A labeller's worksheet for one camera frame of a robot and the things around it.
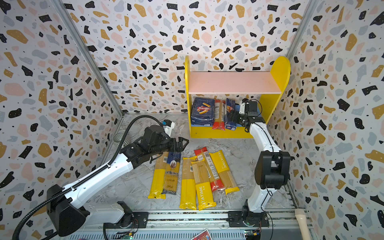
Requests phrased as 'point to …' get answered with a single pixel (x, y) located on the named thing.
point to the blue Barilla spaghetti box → (230, 104)
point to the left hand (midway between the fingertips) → (183, 138)
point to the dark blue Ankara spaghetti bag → (172, 172)
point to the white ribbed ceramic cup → (117, 138)
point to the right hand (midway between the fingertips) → (231, 111)
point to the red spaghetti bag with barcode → (216, 182)
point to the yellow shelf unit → (200, 131)
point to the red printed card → (204, 235)
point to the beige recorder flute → (300, 214)
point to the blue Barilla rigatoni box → (202, 112)
